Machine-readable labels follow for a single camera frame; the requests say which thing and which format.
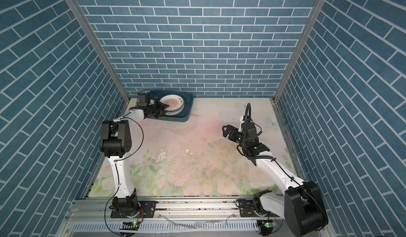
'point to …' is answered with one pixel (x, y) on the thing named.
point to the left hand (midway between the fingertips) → (168, 105)
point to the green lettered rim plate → (175, 112)
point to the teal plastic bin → (188, 97)
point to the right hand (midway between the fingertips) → (227, 127)
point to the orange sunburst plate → (174, 101)
